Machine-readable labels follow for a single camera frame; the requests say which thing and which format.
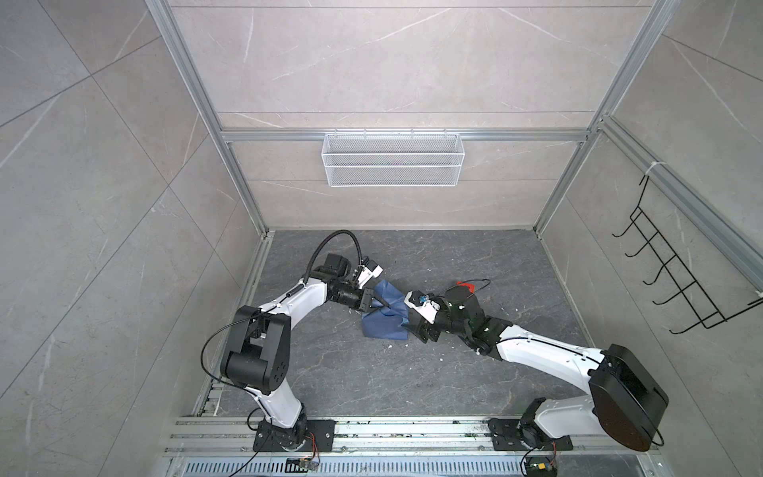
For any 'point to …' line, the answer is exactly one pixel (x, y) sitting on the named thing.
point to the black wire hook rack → (689, 292)
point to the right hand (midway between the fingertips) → (414, 311)
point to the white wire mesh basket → (388, 160)
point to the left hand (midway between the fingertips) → (389, 305)
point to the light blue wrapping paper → (383, 322)
